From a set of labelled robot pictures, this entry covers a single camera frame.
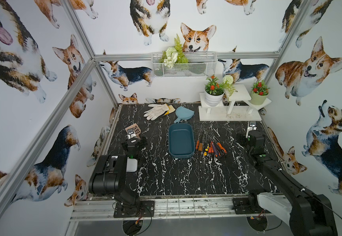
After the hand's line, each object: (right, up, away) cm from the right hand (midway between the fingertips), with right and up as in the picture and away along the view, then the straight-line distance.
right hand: (249, 130), depth 84 cm
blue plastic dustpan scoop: (-37, +10, +34) cm, 51 cm away
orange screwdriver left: (-28, -10, +11) cm, 32 cm away
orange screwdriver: (-13, -12, +9) cm, 20 cm away
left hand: (-69, -3, +9) cm, 69 cm away
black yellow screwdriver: (-23, -13, +7) cm, 27 cm away
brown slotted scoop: (-71, -2, +22) cm, 74 cm away
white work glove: (-58, +13, +33) cm, 68 cm away
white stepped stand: (+1, +15, +23) cm, 28 cm away
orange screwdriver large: (-19, -12, +10) cm, 25 cm away
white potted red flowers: (-18, +22, +9) cm, 30 cm away
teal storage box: (-39, -8, +16) cm, 43 cm away
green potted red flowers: (+11, +23, +9) cm, 26 cm away
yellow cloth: (-46, +14, +33) cm, 59 cm away
